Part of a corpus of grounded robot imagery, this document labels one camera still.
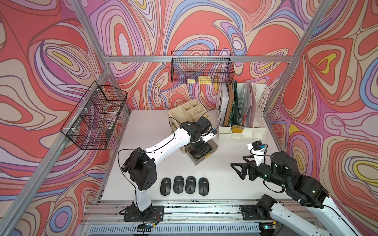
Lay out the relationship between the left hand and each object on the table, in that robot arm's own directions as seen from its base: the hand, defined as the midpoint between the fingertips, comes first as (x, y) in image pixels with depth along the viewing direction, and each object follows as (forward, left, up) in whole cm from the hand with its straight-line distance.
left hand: (204, 147), depth 83 cm
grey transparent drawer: (+5, -8, -9) cm, 13 cm away
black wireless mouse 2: (-17, +14, -12) cm, 25 cm away
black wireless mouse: (-18, +22, -13) cm, 31 cm away
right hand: (-16, -14, +11) cm, 24 cm away
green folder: (+20, -21, +1) cm, 29 cm away
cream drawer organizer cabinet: (+15, +9, +13) cm, 22 cm away
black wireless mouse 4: (-18, 0, -12) cm, 22 cm away
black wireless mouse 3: (-17, +8, -12) cm, 22 cm away
